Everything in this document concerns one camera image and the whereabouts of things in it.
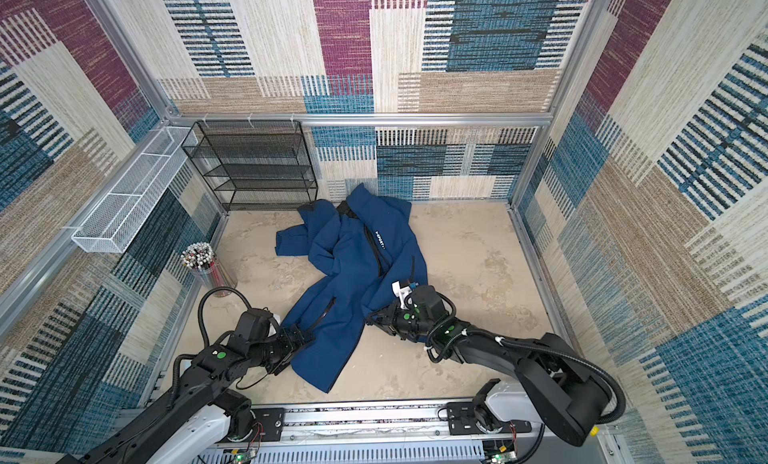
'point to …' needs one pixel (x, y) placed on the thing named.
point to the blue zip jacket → (367, 244)
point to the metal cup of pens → (201, 259)
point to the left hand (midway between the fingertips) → (309, 341)
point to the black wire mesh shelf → (255, 164)
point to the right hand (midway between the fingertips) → (367, 322)
